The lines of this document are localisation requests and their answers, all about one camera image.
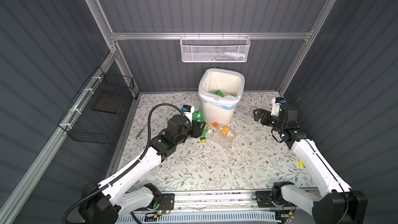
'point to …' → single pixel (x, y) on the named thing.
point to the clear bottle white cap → (225, 142)
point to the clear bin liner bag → (230, 82)
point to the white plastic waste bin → (215, 114)
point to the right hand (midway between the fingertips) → (263, 113)
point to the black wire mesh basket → (96, 113)
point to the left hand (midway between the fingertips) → (202, 122)
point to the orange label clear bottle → (226, 131)
